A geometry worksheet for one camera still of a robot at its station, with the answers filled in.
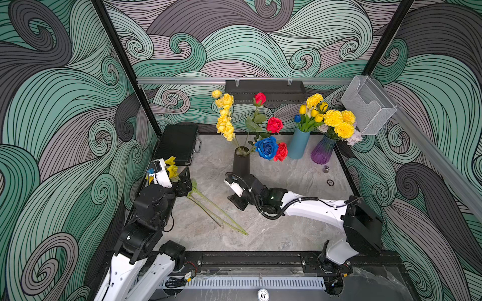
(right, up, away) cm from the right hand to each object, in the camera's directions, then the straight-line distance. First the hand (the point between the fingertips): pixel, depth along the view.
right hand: (231, 194), depth 80 cm
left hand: (-17, +13, -15) cm, 27 cm away
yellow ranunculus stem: (-18, -4, +13) cm, 23 cm away
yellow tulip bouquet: (+37, +35, +3) cm, 51 cm away
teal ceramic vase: (+36, +23, +18) cm, 46 cm away
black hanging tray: (+23, +50, +15) cm, 57 cm away
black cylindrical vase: (+5, +14, +8) cm, 17 cm away
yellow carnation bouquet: (+46, +30, -4) cm, 55 cm away
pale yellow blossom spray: (-3, +30, -4) cm, 30 cm away
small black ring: (+52, +1, +18) cm, 55 cm away
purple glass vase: (+54, +18, +31) cm, 65 cm away
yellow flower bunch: (-21, -3, +13) cm, 25 cm away
